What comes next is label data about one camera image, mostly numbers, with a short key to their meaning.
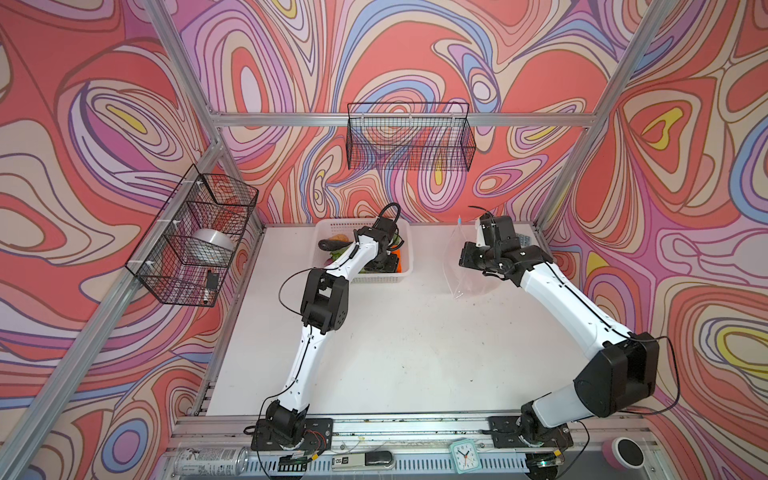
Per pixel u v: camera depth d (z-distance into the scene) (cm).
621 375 41
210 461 66
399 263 104
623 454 66
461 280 80
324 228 108
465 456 69
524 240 115
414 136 96
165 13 69
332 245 101
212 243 70
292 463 72
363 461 66
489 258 61
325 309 64
